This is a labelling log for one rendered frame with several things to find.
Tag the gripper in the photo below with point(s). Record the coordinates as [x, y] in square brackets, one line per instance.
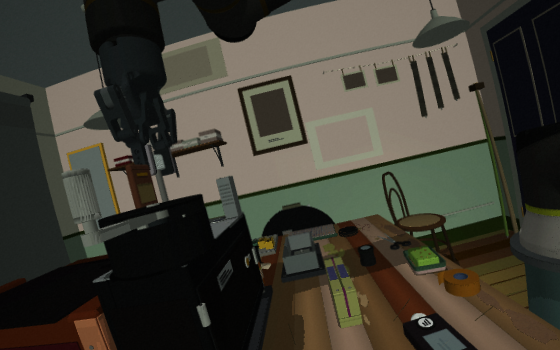
[131, 65]

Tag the grey dark slide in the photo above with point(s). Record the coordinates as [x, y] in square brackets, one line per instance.
[228, 197]

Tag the dark slide rack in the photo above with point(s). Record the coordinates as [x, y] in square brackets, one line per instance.
[221, 225]

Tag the black film back body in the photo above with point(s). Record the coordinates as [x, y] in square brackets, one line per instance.
[175, 284]

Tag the grey winding cradle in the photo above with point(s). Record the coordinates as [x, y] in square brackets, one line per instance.
[302, 258]

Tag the black film canister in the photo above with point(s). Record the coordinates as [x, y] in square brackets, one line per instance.
[367, 256]

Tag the hanging black film strip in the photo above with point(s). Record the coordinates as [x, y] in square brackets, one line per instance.
[450, 76]
[418, 87]
[435, 83]

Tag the orange tape roll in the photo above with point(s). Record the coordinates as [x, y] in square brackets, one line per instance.
[466, 286]

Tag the green pendant lamp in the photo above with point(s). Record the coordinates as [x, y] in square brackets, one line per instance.
[94, 121]
[439, 30]

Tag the red books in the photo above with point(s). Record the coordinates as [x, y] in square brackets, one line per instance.
[122, 161]

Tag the pale flat box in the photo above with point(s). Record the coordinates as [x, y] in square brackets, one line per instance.
[210, 134]
[186, 143]

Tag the brown wooden box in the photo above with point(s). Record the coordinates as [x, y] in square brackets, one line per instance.
[142, 188]

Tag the yellow framed mirror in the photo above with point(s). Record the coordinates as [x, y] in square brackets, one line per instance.
[94, 175]

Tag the white table lamp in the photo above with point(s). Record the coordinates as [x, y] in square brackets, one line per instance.
[81, 197]

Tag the grey cupboard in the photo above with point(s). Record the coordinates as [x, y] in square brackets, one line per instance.
[26, 184]

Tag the dark framed picture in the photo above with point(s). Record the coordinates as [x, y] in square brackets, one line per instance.
[271, 114]

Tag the yellow parts box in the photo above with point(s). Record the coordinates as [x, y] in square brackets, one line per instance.
[267, 245]

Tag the black arched fireplace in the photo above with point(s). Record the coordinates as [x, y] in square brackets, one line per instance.
[297, 218]

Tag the small white note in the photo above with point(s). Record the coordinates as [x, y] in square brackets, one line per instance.
[266, 265]

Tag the grey green pad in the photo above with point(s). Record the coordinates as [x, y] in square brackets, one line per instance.
[326, 230]

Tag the hanging photo print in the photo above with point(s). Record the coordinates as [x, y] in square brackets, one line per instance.
[354, 80]
[386, 74]

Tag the brown wooden crate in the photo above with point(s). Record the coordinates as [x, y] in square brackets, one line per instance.
[52, 328]

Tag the black round lens cap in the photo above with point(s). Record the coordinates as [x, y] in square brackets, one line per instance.
[348, 230]

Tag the green long flat box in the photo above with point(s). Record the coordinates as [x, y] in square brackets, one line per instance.
[345, 297]

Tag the black scissors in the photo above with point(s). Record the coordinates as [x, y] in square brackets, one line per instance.
[400, 244]

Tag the brown bentwood chair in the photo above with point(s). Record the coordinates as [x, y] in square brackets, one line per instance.
[420, 222]

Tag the green sponge on tray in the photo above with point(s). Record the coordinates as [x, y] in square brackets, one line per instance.
[423, 259]

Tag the black light meter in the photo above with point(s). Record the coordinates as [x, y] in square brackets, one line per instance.
[433, 334]

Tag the tan wooden pole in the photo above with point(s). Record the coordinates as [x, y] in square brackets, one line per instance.
[503, 184]

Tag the dark blue door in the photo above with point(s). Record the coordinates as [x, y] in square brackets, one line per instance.
[520, 70]

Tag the grey upright post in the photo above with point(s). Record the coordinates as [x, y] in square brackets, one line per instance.
[161, 188]

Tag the brown wall shelf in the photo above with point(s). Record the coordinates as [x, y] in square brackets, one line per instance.
[205, 146]

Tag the olive wall poster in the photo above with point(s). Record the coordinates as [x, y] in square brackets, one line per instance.
[194, 65]

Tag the pale empty frame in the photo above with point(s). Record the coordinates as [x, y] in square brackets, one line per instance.
[319, 148]

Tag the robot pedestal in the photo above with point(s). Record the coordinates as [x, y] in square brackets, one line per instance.
[542, 288]

